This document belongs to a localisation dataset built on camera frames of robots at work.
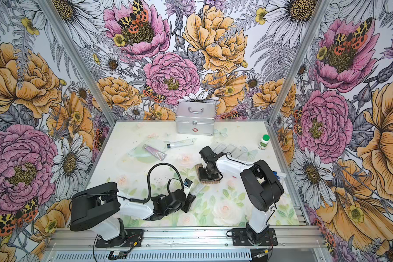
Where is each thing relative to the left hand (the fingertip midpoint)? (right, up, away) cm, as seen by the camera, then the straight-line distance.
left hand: (190, 199), depth 87 cm
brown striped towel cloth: (+7, +8, +3) cm, 11 cm away
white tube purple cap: (+24, +26, +19) cm, 40 cm away
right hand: (+7, +8, +4) cm, 11 cm away
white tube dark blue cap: (+29, +24, +18) cm, 42 cm away
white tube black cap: (+18, +25, +19) cm, 36 cm away
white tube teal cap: (-5, +29, +23) cm, 37 cm away
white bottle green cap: (+44, +30, +14) cm, 55 cm away
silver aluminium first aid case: (+2, +45, +22) cm, 50 cm away
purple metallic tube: (-20, +22, +16) cm, 33 cm away
